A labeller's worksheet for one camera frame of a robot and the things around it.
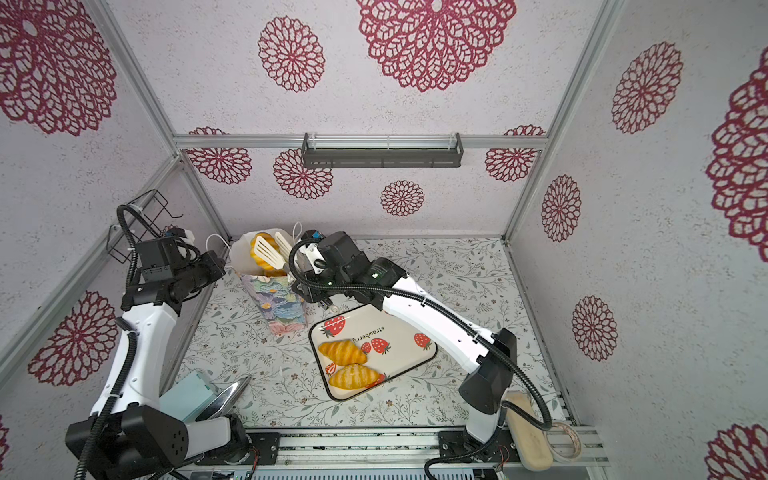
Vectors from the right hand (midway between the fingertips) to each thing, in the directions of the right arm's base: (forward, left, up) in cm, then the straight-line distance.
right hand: (296, 279), depth 67 cm
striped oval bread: (+3, +8, +1) cm, 9 cm away
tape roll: (-24, -68, -33) cm, 79 cm away
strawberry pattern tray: (+4, 0, -32) cm, 32 cm away
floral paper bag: (+4, +11, -14) cm, 18 cm away
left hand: (+8, +23, -6) cm, 25 cm away
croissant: (-4, -8, -28) cm, 29 cm away
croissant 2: (-11, -11, -28) cm, 32 cm away
